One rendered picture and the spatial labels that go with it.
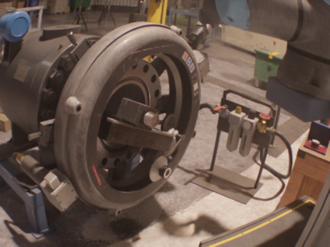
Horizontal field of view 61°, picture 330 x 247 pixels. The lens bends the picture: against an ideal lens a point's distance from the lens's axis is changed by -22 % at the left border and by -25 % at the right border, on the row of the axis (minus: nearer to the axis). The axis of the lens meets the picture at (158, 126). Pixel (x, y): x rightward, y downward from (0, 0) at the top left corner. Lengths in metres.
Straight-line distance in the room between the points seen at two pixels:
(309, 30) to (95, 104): 0.69
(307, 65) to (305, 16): 0.12
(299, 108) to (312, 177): 1.04
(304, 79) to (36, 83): 1.04
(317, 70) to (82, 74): 0.70
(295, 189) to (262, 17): 1.27
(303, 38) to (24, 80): 1.16
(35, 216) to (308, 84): 1.28
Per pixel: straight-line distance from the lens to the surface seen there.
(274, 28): 0.70
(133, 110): 1.11
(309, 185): 1.79
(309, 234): 0.99
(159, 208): 1.86
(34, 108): 1.37
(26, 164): 1.28
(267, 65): 4.48
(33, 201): 1.49
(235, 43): 7.85
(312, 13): 0.73
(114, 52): 1.06
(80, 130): 1.04
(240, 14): 0.66
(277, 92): 0.79
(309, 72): 0.75
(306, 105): 0.72
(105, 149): 1.35
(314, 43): 0.75
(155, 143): 1.32
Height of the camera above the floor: 1.10
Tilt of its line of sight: 23 degrees down
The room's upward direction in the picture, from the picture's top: 6 degrees clockwise
